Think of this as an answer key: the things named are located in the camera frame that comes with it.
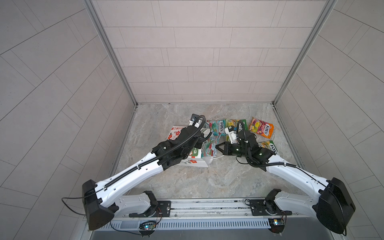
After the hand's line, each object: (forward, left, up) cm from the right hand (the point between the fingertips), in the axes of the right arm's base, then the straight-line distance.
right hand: (215, 148), depth 76 cm
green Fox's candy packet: (+8, -35, -14) cm, 38 cm away
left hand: (+4, +6, +11) cm, 13 cm away
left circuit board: (-29, +33, -11) cm, 45 cm away
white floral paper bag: (-5, +11, +2) cm, 12 cm away
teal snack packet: (+22, -6, -12) cm, 26 cm away
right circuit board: (-32, -26, -17) cm, 44 cm away
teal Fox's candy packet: (+2, +3, -2) cm, 4 cm away
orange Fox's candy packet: (+20, -34, -13) cm, 42 cm away
